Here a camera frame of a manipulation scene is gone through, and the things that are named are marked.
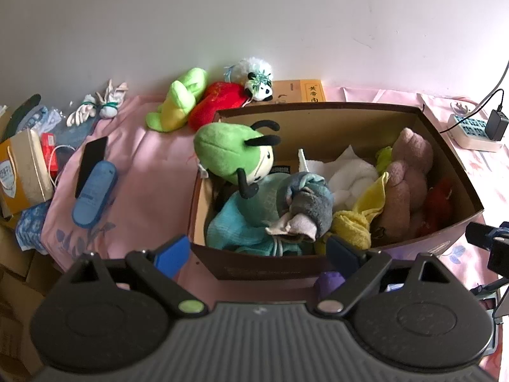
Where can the red plush toy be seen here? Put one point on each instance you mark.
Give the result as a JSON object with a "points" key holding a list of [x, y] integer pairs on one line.
{"points": [[214, 103]]}

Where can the grey blue folded fabric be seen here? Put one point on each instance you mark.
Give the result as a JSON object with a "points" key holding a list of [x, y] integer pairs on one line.
{"points": [[73, 135]]}

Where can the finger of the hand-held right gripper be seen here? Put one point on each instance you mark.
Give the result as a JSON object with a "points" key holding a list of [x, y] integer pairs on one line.
{"points": [[479, 234]]}

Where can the dark green cap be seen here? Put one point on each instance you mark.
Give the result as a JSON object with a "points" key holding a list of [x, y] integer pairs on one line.
{"points": [[22, 111]]}

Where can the red fuzzy toy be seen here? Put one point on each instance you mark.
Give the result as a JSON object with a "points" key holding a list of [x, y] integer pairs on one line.
{"points": [[437, 203]]}

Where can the teal cloth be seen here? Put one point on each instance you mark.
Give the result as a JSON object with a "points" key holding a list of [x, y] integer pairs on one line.
{"points": [[230, 230]]}

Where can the panda plush toy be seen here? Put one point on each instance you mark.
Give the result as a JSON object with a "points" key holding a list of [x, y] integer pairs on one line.
{"points": [[260, 87]]}

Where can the yellow book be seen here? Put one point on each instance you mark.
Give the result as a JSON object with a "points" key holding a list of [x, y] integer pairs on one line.
{"points": [[298, 91]]}

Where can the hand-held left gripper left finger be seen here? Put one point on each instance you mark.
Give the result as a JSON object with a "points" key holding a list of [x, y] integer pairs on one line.
{"points": [[173, 254]]}

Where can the brown plush toy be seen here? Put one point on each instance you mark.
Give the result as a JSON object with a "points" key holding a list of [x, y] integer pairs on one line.
{"points": [[401, 191]]}

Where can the green frog plush toy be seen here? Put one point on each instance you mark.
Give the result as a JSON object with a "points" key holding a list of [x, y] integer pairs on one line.
{"points": [[179, 99]]}

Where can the white teal pompom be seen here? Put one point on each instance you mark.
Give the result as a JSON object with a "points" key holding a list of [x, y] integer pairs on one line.
{"points": [[250, 67]]}

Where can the black charger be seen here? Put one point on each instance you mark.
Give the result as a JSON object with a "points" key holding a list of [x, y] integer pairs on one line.
{"points": [[497, 125]]}

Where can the yellowish tissue box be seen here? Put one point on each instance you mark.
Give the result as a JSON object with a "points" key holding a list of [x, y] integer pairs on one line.
{"points": [[24, 175]]}

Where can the black phone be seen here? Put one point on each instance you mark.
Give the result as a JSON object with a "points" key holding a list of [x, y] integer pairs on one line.
{"points": [[93, 151]]}

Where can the purple tissue pack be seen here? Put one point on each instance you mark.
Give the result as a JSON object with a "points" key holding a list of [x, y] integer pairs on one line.
{"points": [[330, 282]]}

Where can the lime green cloth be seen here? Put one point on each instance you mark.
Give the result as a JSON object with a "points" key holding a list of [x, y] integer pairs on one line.
{"points": [[383, 159]]}

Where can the cardboard carton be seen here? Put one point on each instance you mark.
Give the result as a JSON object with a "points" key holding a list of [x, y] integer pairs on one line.
{"points": [[16, 286]]}

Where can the white towel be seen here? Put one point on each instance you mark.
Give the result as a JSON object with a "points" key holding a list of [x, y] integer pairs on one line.
{"points": [[350, 175]]}

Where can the yellow plush doll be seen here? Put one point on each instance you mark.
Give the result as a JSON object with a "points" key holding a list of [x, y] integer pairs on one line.
{"points": [[358, 223]]}

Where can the green bug plush toy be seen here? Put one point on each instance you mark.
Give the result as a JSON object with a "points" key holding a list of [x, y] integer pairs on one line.
{"points": [[222, 147]]}

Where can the white power strip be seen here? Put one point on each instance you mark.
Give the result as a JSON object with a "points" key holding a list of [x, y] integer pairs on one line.
{"points": [[469, 131]]}

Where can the brown cardboard box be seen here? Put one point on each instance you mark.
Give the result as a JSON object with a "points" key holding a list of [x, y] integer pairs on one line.
{"points": [[258, 270]]}

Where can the red packet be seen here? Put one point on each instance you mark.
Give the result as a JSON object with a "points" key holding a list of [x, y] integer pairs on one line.
{"points": [[49, 143]]}

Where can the white sock bundle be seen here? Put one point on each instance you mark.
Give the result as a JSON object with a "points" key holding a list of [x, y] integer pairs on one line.
{"points": [[109, 105], [81, 113]]}

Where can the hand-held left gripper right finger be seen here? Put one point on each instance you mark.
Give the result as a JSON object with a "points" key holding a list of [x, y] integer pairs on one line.
{"points": [[344, 252]]}

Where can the blue case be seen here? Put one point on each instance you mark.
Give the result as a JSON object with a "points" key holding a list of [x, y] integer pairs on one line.
{"points": [[93, 195]]}

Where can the grey blue plush cloth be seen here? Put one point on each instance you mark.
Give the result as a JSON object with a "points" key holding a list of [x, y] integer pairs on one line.
{"points": [[314, 207]]}

